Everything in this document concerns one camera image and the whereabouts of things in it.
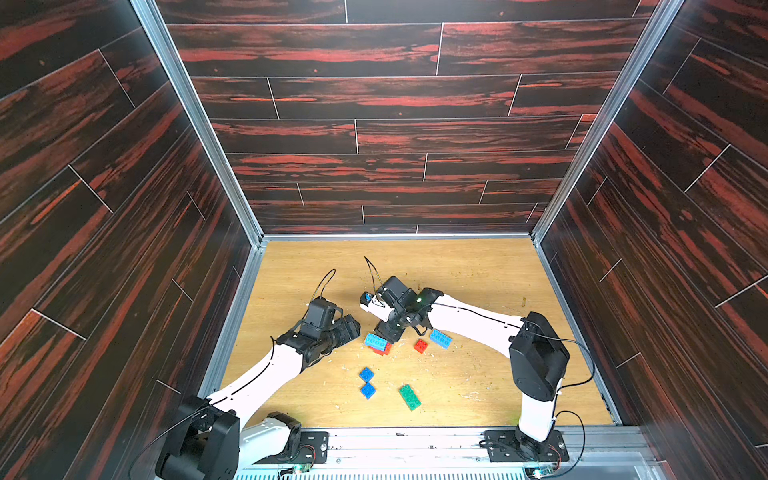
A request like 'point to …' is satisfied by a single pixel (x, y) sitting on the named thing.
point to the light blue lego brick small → (440, 339)
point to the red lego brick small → (420, 345)
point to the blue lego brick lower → (368, 391)
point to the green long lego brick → (410, 397)
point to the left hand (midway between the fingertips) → (353, 329)
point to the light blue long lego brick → (374, 341)
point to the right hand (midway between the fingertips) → (389, 319)
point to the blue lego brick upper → (367, 374)
